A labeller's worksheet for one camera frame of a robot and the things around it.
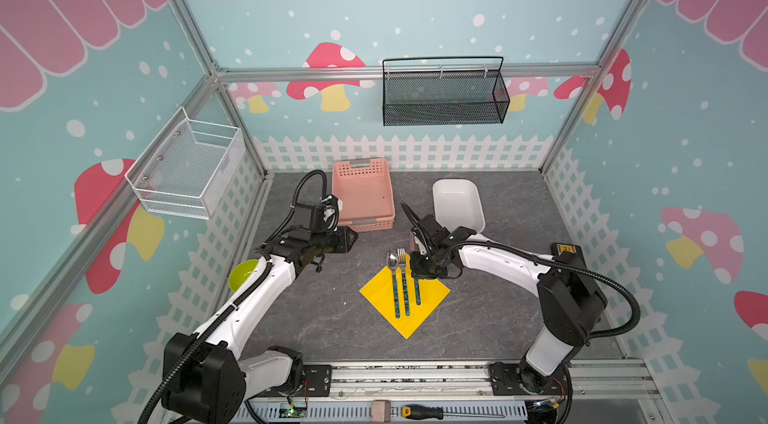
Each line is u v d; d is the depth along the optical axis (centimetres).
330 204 73
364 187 113
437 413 68
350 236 80
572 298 46
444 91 93
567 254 49
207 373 39
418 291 83
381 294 89
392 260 94
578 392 73
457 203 109
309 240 62
